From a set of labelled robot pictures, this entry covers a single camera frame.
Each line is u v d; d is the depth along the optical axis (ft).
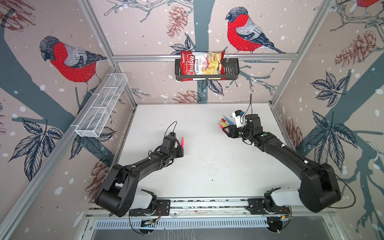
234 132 2.44
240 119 2.39
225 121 3.59
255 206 2.40
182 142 3.10
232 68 3.12
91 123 2.31
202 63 2.87
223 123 3.52
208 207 2.45
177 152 2.59
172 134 2.69
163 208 2.40
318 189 1.35
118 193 1.39
